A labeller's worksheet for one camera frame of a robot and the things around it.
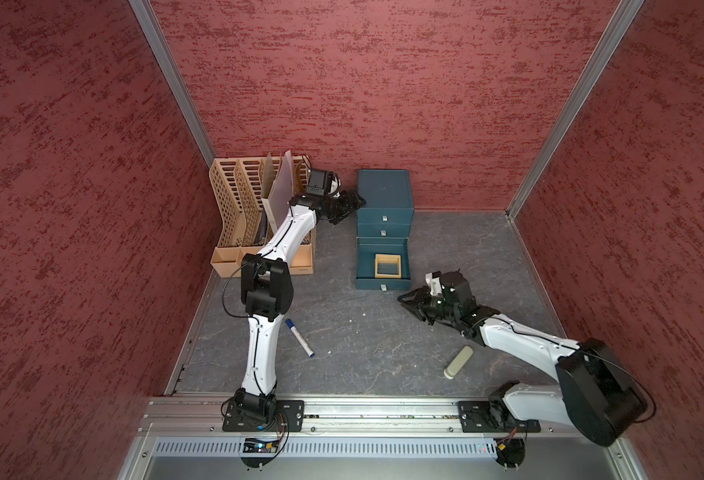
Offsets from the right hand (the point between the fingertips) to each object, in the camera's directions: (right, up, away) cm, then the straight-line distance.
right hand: (397, 305), depth 84 cm
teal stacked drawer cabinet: (-3, +37, +15) cm, 40 cm away
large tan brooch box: (-1, +10, +17) cm, 19 cm away
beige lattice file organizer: (-52, +23, +20) cm, 60 cm away
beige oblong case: (+17, -15, -3) cm, 23 cm away
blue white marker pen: (-29, -11, +3) cm, 31 cm away
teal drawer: (-3, +22, +16) cm, 28 cm away
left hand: (-12, +28, +11) cm, 33 cm away
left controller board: (-37, -32, -12) cm, 50 cm away
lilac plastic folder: (-36, +34, +8) cm, 50 cm away
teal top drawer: (-3, +27, +11) cm, 29 cm away
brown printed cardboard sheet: (-41, +40, +10) cm, 58 cm away
